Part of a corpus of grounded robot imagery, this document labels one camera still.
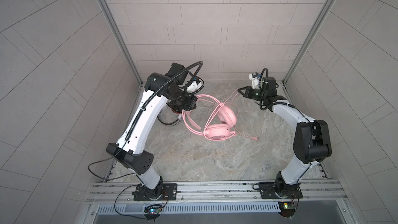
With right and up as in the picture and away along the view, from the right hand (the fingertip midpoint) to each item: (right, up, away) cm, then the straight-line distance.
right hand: (238, 89), depth 88 cm
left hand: (-22, -7, -21) cm, 31 cm away
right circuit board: (+17, -54, -20) cm, 60 cm away
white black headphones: (-35, -17, +4) cm, 40 cm away
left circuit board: (-41, -52, -24) cm, 70 cm away
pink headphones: (-13, -15, -31) cm, 37 cm away
